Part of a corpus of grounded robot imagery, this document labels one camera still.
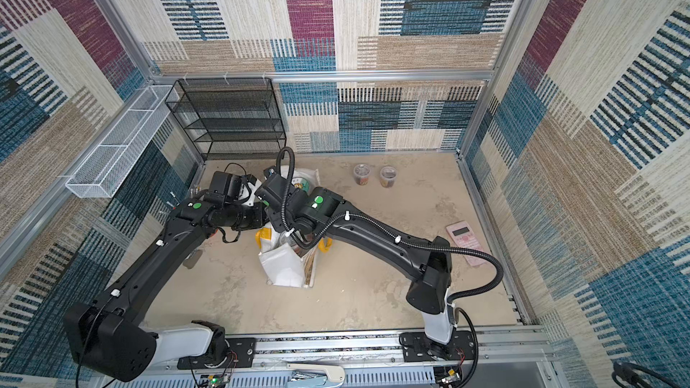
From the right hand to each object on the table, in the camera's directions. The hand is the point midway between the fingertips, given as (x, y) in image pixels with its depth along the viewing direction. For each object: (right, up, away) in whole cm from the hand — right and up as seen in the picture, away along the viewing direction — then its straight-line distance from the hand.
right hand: (292, 209), depth 73 cm
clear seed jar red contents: (+30, +9, +32) cm, 45 cm away
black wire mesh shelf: (-32, +33, +35) cm, 58 cm away
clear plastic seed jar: (+20, +10, +34) cm, 41 cm away
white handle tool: (+11, -40, -6) cm, 42 cm away
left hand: (-7, -3, +6) cm, 10 cm away
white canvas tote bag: (-2, -16, +4) cm, 16 cm away
